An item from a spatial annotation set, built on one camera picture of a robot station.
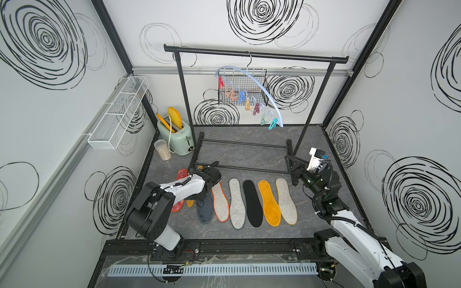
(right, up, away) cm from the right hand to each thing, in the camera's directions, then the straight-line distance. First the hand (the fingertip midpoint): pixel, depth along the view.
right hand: (290, 158), depth 74 cm
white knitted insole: (-37, -6, -10) cm, 39 cm away
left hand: (-45, -20, +13) cm, 51 cm away
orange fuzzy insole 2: (-5, -26, +10) cm, 28 cm away
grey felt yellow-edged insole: (+2, -25, +10) cm, 27 cm away
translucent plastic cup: (-63, +4, +22) cm, 67 cm away
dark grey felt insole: (-38, -25, +10) cm, 46 cm away
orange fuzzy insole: (-22, -26, +10) cm, 35 cm away
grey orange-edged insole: (-30, -24, +12) cm, 40 cm away
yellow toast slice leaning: (-58, +14, +20) cm, 63 cm away
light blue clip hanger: (-11, +41, +22) cm, 48 cm away
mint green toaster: (-52, +6, +22) cm, 57 cm away
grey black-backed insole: (-14, -26, +10) cm, 31 cm away
